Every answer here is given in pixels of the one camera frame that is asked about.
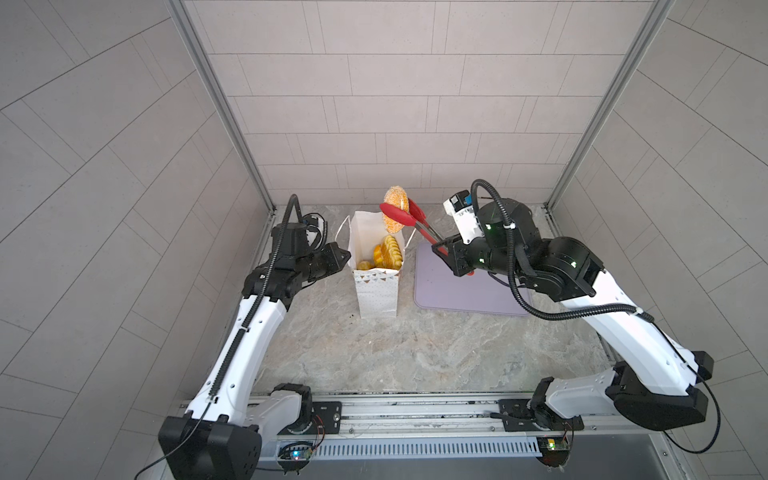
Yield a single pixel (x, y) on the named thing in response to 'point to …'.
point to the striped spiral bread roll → (387, 254)
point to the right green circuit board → (554, 450)
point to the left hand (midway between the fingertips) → (357, 250)
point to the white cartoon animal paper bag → (377, 288)
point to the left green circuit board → (299, 452)
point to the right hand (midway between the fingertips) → (435, 248)
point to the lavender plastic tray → (437, 289)
